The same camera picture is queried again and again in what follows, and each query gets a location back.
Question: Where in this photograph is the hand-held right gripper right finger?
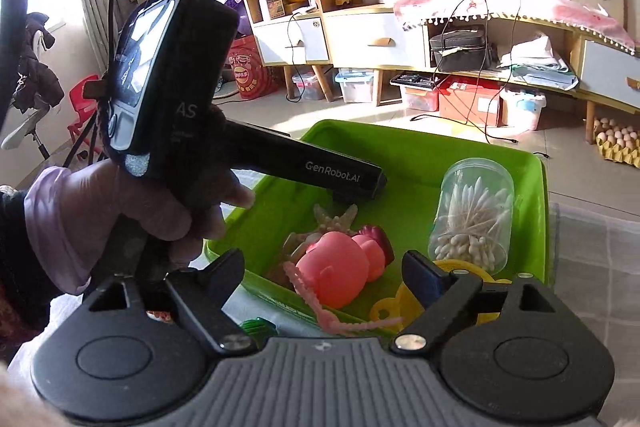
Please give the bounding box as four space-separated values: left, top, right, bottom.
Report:
391 249 561 353

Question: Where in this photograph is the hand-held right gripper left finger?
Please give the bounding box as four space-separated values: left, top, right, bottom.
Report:
80 248 258 355

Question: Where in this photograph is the yellow toy pot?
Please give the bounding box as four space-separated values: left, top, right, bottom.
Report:
370 259 513 333

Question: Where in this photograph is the clear cotton swab jar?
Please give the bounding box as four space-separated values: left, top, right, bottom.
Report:
427 158 516 275

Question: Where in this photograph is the pink toy pig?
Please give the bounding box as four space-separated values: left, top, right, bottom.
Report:
295 224 396 310

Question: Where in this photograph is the green plastic box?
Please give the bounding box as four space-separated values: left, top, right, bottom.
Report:
205 119 551 338

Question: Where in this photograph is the person's left hand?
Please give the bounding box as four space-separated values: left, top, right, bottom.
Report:
24 159 256 298

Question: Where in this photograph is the green ribbed toy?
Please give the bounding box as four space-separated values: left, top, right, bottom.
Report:
240 317 278 348

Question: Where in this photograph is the red plastic chair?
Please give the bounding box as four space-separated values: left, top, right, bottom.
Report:
67 74 106 160

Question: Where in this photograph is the red printed bucket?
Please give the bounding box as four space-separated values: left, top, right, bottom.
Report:
226 34 281 100

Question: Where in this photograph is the purple plastic object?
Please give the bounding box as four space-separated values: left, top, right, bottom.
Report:
225 0 251 38

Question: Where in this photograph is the dark jacket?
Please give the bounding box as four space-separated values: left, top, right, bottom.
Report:
12 12 66 115

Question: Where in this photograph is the red cardboard box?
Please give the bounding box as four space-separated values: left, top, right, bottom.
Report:
439 77 502 128

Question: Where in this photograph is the clear blue-lid storage box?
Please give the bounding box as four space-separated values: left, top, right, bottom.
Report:
334 69 376 104

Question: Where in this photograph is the white storage box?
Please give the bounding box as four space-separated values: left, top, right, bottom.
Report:
500 87 547 132

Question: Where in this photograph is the wooden low cabinet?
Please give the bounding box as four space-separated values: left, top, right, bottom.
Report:
322 2 640 142

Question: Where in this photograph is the black case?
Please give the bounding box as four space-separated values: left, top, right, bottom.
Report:
429 25 493 72

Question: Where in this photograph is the egg tray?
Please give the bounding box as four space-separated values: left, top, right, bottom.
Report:
592 116 640 168

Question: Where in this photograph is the stack of folded cloths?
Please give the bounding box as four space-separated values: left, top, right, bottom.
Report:
497 34 578 90

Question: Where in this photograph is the pink fringed cloth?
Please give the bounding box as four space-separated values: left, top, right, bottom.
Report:
393 0 636 55

